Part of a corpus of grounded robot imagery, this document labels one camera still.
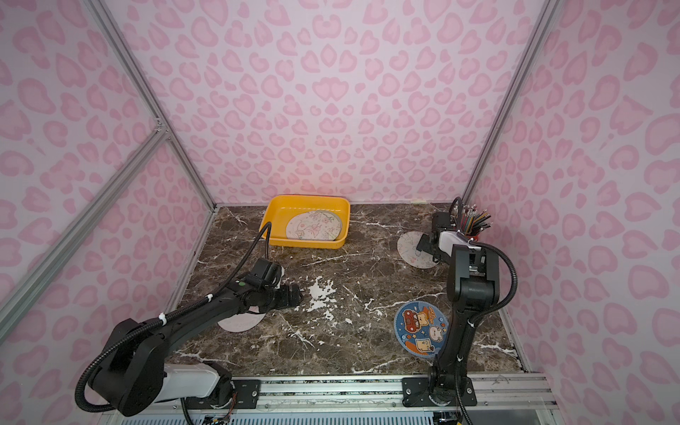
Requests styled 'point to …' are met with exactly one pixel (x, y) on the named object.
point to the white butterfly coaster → (407, 249)
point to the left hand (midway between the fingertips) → (294, 299)
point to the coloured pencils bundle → (473, 221)
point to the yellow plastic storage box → (281, 209)
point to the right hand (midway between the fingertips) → (436, 249)
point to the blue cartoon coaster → (421, 328)
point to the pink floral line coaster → (315, 226)
